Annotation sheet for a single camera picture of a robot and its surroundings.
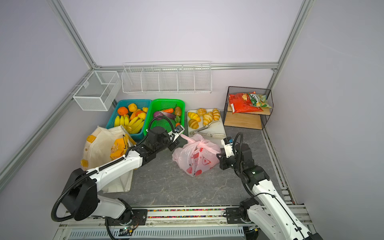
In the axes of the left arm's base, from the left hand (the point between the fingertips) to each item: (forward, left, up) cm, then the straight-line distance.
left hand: (178, 135), depth 83 cm
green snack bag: (+22, -52, +2) cm, 57 cm away
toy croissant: (+25, -19, -16) cm, 36 cm away
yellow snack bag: (-1, +35, -7) cm, 36 cm away
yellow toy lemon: (+27, +28, -11) cm, 40 cm away
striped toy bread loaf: (+28, -10, -16) cm, 34 cm away
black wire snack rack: (+25, -58, -20) cm, 66 cm away
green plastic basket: (+36, +19, -10) cm, 42 cm away
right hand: (-13, -21, -3) cm, 25 cm away
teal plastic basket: (+40, +32, -12) cm, 53 cm away
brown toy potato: (+33, +3, -15) cm, 37 cm away
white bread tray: (+19, -26, -19) cm, 37 cm away
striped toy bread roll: (+20, -9, -16) cm, 27 cm away
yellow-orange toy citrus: (+36, +37, -11) cm, 52 cm away
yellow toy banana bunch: (+20, +34, -13) cm, 41 cm away
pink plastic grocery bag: (-10, -10, -8) cm, 16 cm away
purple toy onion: (+30, +17, -13) cm, 37 cm away
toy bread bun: (+32, -16, -16) cm, 39 cm away
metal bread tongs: (+10, -21, -17) cm, 29 cm away
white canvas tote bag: (-5, +46, -6) cm, 47 cm away
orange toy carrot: (+35, +9, -15) cm, 39 cm away
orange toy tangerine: (+31, +43, -10) cm, 54 cm away
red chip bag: (+23, -41, 0) cm, 47 cm away
